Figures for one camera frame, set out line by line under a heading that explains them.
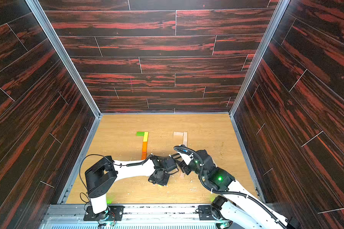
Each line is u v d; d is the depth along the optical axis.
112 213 0.73
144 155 0.94
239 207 0.48
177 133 1.05
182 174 0.86
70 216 0.73
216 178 0.52
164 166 0.67
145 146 0.99
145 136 1.05
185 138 1.04
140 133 1.07
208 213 0.73
